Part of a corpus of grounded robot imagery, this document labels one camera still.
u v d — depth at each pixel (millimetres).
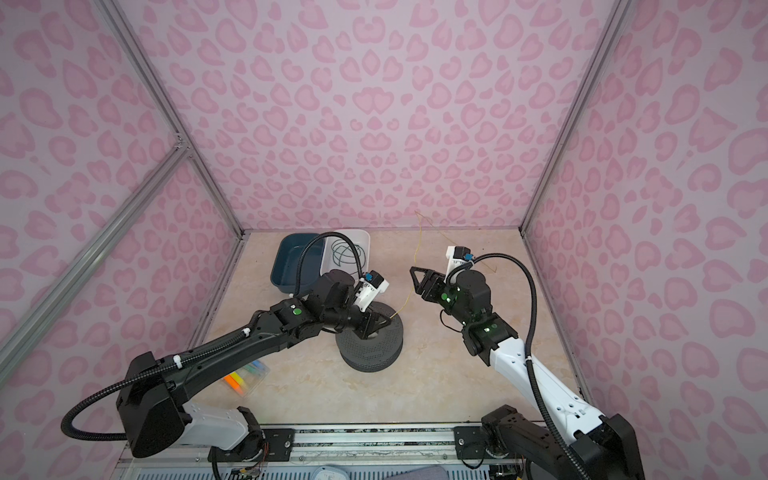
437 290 669
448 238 1174
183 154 896
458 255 670
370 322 641
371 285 664
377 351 822
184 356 434
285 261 1099
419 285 698
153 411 388
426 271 678
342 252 1130
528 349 509
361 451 734
